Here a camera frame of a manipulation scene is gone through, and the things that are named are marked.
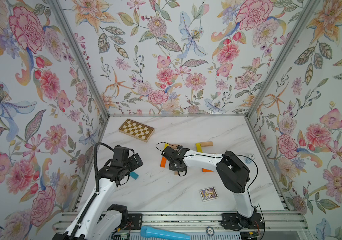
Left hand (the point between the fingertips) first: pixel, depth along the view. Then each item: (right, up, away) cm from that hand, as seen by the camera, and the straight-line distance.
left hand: (138, 160), depth 81 cm
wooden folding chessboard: (-6, +16, +26) cm, 31 cm away
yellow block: (+15, +8, +4) cm, 17 cm away
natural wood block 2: (+20, -7, 0) cm, 22 cm away
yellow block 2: (+36, +5, +20) cm, 42 cm away
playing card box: (+38, -18, 0) cm, 42 cm away
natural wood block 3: (+42, +7, +23) cm, 49 cm away
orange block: (+13, -3, +11) cm, 18 cm away
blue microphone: (+7, -30, -13) cm, 33 cm away
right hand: (+20, -6, +13) cm, 24 cm away
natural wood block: (+19, +7, +5) cm, 21 cm away
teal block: (-4, -10, +8) cm, 13 cm away
